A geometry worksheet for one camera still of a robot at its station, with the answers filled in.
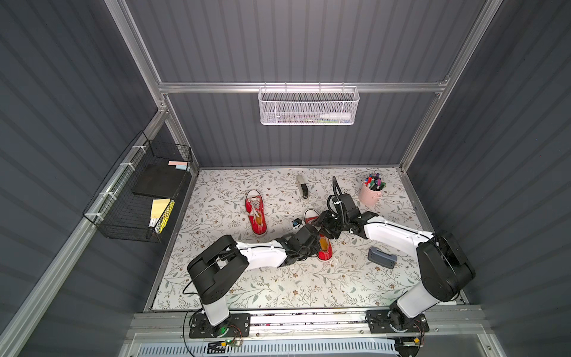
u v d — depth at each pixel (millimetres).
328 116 909
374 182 965
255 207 963
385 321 734
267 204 1055
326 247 864
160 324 751
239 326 728
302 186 1081
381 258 850
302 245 684
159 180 767
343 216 705
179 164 844
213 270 474
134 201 727
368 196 991
